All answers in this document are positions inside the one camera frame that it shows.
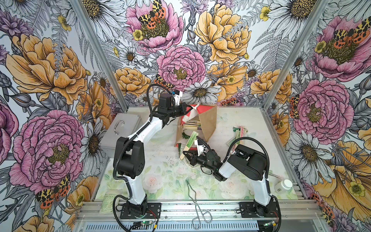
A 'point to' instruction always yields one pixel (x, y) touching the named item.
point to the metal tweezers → (278, 177)
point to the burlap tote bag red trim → (207, 115)
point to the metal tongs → (206, 215)
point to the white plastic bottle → (283, 187)
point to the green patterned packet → (107, 207)
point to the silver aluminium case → (122, 126)
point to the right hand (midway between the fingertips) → (184, 154)
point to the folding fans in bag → (192, 124)
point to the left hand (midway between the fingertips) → (192, 110)
